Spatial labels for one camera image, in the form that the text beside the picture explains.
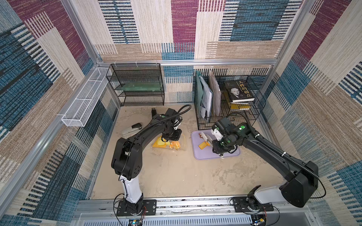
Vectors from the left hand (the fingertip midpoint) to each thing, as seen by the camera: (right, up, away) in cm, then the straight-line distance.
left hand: (179, 138), depth 89 cm
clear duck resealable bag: (-6, -2, +1) cm, 6 cm away
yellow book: (+37, +20, 0) cm, 42 cm away
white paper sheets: (+18, +21, +6) cm, 28 cm away
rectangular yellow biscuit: (+16, -5, +7) cm, 18 cm away
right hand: (+22, -5, -12) cm, 25 cm away
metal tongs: (+17, +1, -4) cm, 18 cm away
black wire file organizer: (+60, +39, +22) cm, 75 cm away
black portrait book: (+40, +31, +8) cm, 51 cm away
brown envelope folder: (+24, +29, +2) cm, 38 cm away
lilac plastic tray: (+18, -9, +2) cm, 20 cm away
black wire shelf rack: (-31, +38, +16) cm, 51 cm away
